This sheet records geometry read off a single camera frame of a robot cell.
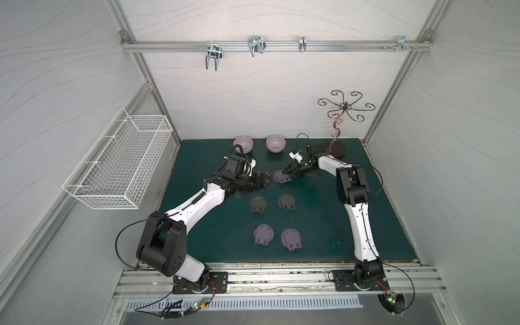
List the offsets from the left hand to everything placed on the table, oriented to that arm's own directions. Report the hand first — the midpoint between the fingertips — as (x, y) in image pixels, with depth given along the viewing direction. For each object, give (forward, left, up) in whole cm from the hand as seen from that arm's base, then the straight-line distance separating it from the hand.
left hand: (268, 184), depth 82 cm
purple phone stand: (+15, -6, -16) cm, 23 cm away
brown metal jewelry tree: (+34, -39, -13) cm, 54 cm away
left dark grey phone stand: (-1, +5, -16) cm, 16 cm away
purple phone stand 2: (-15, +2, -16) cm, 22 cm away
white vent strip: (-40, +33, -20) cm, 55 cm away
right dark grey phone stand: (+1, -9, -17) cm, 19 cm away
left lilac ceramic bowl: (+35, +13, -11) cm, 39 cm away
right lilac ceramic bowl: (+36, -4, -12) cm, 38 cm away
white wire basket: (-4, +53, +15) cm, 55 cm away
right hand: (+18, -8, -16) cm, 25 cm away
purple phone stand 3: (-16, -10, -17) cm, 25 cm away
